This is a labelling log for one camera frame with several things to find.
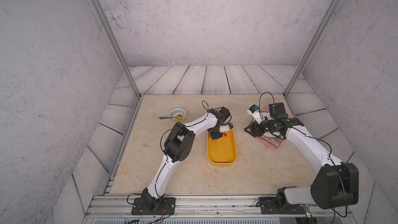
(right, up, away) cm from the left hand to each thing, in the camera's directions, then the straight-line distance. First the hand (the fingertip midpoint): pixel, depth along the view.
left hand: (216, 135), depth 98 cm
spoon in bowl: (-35, +11, +3) cm, 36 cm away
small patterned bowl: (-24, +12, +8) cm, 29 cm away
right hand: (+18, +8, -14) cm, 24 cm away
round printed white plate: (+23, +5, -24) cm, 34 cm away
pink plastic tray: (+34, -4, -4) cm, 35 cm away
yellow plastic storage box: (+4, -8, -7) cm, 11 cm away
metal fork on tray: (+35, -4, -4) cm, 36 cm away
